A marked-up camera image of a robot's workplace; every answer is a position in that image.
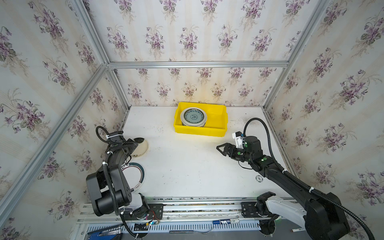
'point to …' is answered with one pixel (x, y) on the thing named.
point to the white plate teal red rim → (134, 174)
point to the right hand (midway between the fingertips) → (219, 150)
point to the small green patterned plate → (193, 116)
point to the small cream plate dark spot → (142, 148)
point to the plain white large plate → (202, 125)
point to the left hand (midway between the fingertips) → (128, 148)
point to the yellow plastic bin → (216, 124)
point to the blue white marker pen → (228, 221)
